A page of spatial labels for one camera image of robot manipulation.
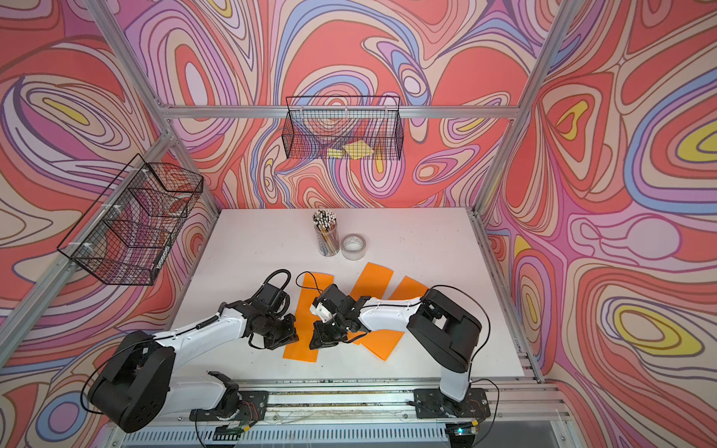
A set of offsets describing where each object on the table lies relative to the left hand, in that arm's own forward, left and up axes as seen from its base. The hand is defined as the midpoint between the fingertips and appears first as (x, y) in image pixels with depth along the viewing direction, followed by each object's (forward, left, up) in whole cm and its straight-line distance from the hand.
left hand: (303, 339), depth 85 cm
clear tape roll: (+35, -15, +1) cm, 38 cm away
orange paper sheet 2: (+20, -23, 0) cm, 30 cm away
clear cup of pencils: (+31, -6, +15) cm, 35 cm away
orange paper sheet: (+10, -3, +14) cm, 18 cm away
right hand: (-5, -4, +2) cm, 7 cm away
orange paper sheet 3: (-1, -25, 0) cm, 25 cm away
